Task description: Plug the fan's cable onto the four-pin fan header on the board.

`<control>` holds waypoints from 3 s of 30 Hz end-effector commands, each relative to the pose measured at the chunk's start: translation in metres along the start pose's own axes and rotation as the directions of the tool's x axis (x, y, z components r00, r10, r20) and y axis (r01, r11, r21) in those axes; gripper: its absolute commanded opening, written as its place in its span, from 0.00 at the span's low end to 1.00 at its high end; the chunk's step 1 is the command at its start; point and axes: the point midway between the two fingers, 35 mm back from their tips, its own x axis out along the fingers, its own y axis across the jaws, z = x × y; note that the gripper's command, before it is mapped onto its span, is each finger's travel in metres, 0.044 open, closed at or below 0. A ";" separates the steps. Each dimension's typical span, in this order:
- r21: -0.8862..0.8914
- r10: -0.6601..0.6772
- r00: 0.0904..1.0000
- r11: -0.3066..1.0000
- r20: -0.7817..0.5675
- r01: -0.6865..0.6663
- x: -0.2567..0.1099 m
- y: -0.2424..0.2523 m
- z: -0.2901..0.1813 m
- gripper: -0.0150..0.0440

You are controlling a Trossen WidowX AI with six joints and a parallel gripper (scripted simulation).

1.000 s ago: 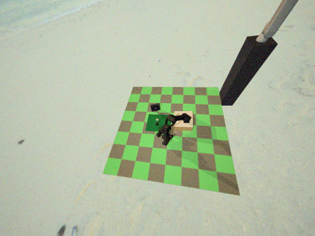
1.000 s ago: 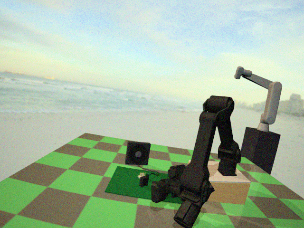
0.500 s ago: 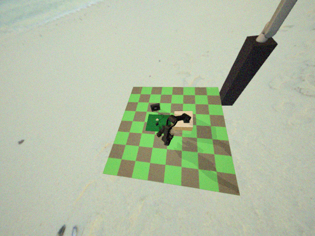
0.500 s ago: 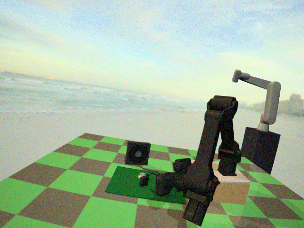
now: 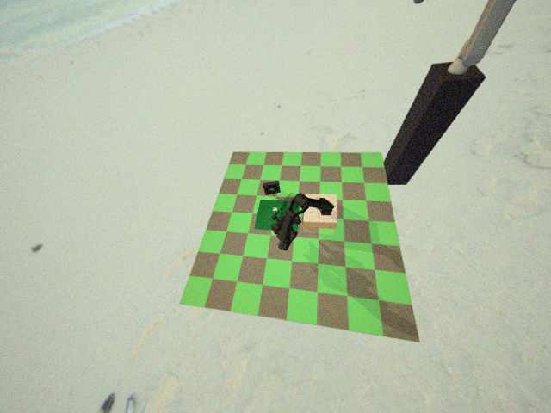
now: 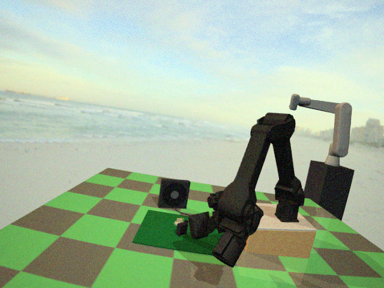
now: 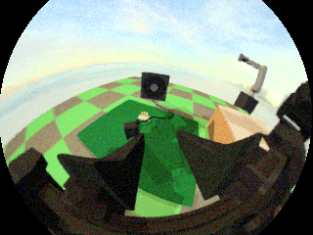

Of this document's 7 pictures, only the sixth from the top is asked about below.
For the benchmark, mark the green circuit board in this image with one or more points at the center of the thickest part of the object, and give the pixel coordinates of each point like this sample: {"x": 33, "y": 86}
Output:
{"x": 158, "y": 229}

